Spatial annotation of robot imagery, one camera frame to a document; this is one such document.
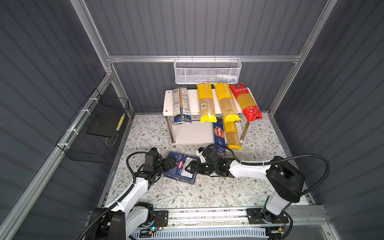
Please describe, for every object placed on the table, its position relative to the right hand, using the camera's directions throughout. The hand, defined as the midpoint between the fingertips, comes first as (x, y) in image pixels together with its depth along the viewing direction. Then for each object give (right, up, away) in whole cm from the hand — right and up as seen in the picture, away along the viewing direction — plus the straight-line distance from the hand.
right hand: (191, 171), depth 83 cm
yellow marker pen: (-38, +28, -4) cm, 47 cm away
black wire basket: (-49, +21, -10) cm, 54 cm away
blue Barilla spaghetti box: (+18, +19, +11) cm, 28 cm away
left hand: (-12, +4, +4) cm, 14 cm away
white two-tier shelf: (+3, +22, +16) cm, 27 cm away
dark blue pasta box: (-7, 0, 0) cm, 7 cm away
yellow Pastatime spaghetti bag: (+26, +18, +12) cm, 34 cm away
